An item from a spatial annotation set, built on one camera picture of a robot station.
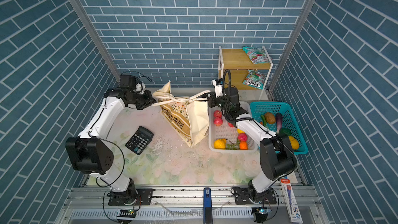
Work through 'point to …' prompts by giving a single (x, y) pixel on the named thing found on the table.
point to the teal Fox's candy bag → (254, 79)
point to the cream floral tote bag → (187, 117)
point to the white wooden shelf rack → (236, 61)
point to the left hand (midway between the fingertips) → (156, 99)
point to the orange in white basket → (243, 145)
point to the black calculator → (139, 141)
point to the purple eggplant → (279, 120)
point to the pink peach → (242, 137)
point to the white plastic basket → (224, 137)
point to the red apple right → (217, 113)
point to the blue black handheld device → (208, 206)
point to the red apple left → (218, 121)
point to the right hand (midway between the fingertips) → (206, 91)
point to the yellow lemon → (220, 143)
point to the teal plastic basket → (264, 113)
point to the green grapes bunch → (232, 146)
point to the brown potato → (270, 117)
